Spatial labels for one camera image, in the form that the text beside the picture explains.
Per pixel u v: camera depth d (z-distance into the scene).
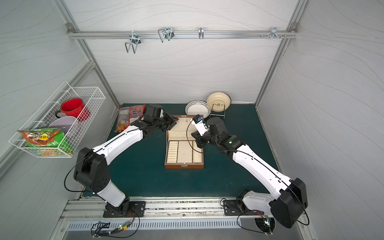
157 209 0.75
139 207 0.73
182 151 0.88
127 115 1.08
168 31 0.76
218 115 1.15
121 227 0.68
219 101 1.04
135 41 0.79
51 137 0.53
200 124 0.64
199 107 1.18
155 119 0.68
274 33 0.77
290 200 0.38
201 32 0.72
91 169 0.44
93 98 0.72
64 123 0.65
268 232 0.68
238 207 0.66
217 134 0.56
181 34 0.79
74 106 0.66
